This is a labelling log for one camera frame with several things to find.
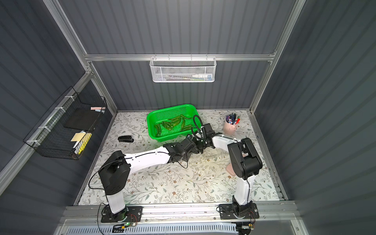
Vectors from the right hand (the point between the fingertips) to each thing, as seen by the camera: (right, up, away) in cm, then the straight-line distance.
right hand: (187, 149), depth 89 cm
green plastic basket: (-12, +17, +22) cm, 30 cm away
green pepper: (-22, +11, +19) cm, 31 cm away
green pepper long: (-2, +21, +26) cm, 34 cm away
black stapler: (-45, +5, +14) cm, 47 cm away
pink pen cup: (+29, +18, +8) cm, 35 cm away
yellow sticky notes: (-55, +9, -17) cm, 58 cm away
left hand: (-1, -1, -1) cm, 2 cm away
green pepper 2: (-11, +20, +23) cm, 32 cm away
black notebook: (-55, +19, -12) cm, 59 cm away
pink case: (+26, -11, -1) cm, 28 cm away
